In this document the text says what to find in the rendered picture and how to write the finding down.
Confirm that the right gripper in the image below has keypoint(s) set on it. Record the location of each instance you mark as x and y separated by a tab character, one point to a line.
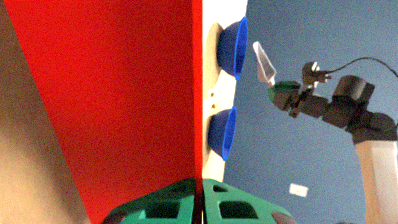
283	96

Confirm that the blue bowl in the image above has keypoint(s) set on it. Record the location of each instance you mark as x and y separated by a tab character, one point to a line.
231	52
221	132

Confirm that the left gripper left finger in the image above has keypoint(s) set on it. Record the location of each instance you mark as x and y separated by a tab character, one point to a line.
173	204

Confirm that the grey scoop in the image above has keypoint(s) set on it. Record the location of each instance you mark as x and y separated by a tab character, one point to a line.
268	74

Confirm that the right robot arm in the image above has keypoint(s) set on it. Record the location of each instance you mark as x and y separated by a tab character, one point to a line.
374	140

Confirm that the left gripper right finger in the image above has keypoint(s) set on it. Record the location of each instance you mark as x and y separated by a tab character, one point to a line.
224	204

